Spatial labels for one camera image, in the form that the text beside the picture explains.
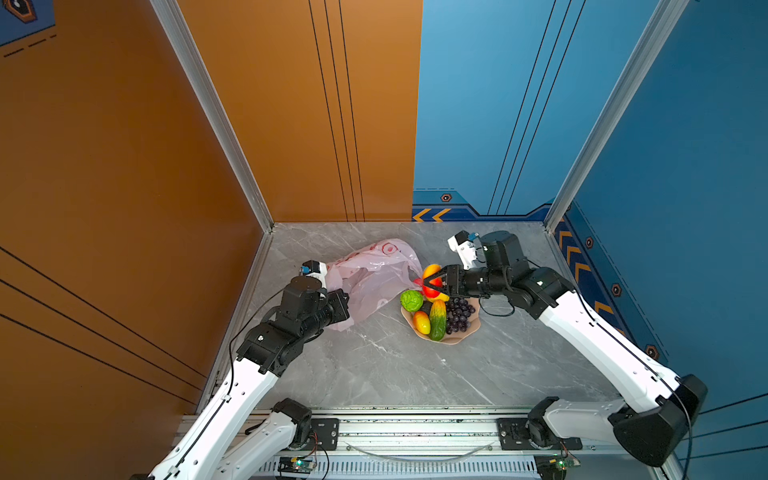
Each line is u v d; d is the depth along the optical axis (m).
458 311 0.88
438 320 0.85
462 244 0.64
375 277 0.95
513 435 0.72
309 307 0.52
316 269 0.64
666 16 0.70
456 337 0.86
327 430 0.74
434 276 0.67
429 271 0.68
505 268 0.53
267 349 0.47
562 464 0.70
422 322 0.85
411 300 0.87
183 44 0.74
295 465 0.71
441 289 0.64
